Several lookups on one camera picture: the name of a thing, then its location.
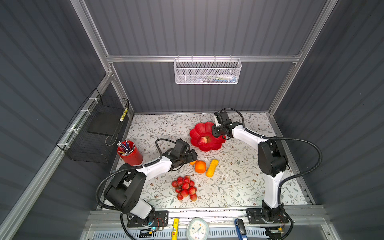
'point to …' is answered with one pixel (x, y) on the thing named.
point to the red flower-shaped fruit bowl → (202, 136)
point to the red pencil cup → (127, 150)
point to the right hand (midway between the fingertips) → (216, 130)
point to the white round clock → (198, 229)
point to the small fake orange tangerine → (193, 162)
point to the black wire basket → (90, 133)
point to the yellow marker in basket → (123, 115)
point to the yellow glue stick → (175, 228)
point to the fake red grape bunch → (184, 187)
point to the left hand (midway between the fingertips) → (193, 156)
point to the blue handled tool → (240, 228)
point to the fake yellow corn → (210, 172)
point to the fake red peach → (203, 141)
